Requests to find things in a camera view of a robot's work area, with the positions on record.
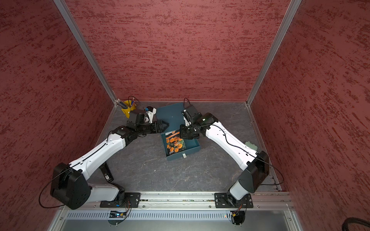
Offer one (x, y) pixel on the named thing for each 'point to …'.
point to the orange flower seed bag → (175, 144)
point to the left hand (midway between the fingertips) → (163, 128)
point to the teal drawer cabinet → (172, 114)
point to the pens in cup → (123, 104)
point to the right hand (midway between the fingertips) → (182, 138)
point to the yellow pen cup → (127, 111)
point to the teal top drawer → (191, 145)
